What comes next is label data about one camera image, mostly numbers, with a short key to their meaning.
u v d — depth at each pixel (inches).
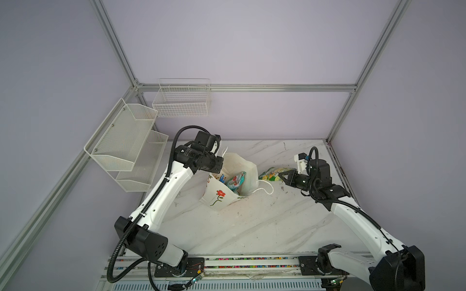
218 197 29.9
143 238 15.3
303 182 26.5
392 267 15.1
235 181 31.4
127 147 32.3
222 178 32.2
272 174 32.2
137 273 29.0
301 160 28.3
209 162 24.4
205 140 21.9
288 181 27.2
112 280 14.1
